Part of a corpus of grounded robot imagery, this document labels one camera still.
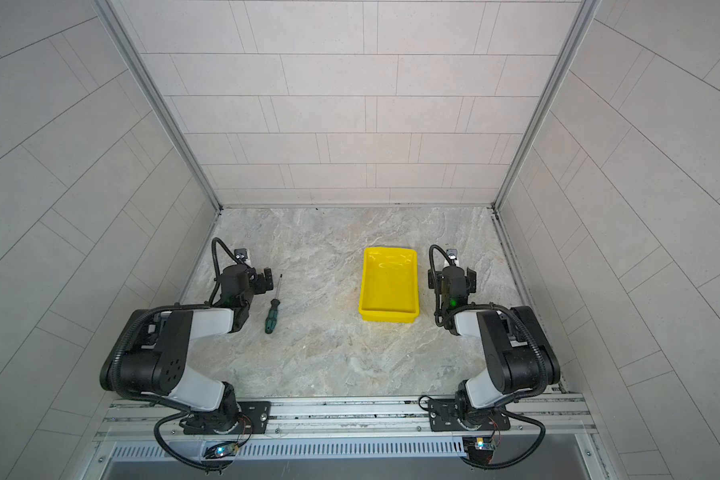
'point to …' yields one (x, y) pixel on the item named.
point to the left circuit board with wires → (220, 449)
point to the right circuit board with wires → (479, 448)
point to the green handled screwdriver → (271, 318)
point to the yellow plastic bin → (389, 291)
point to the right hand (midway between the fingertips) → (450, 266)
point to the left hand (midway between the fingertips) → (261, 263)
